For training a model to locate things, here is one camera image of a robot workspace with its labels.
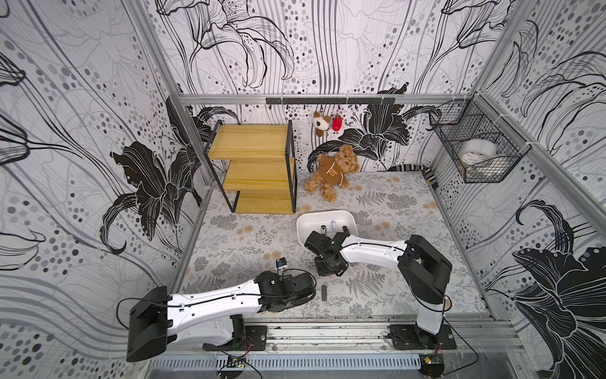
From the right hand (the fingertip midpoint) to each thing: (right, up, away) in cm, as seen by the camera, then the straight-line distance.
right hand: (325, 268), depth 89 cm
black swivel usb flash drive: (0, +14, +9) cm, 16 cm away
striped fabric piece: (+55, +40, +30) cm, 74 cm away
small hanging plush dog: (-1, +57, +4) cm, 57 cm away
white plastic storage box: (-6, +16, +11) cm, 21 cm away
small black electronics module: (+31, -23, -19) cm, 43 cm away
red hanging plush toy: (+5, +58, +5) cm, 58 cm away
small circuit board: (-29, -24, -18) cm, 41 cm away
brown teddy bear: (+4, +39, +19) cm, 43 cm away
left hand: (-10, -7, -13) cm, 18 cm away
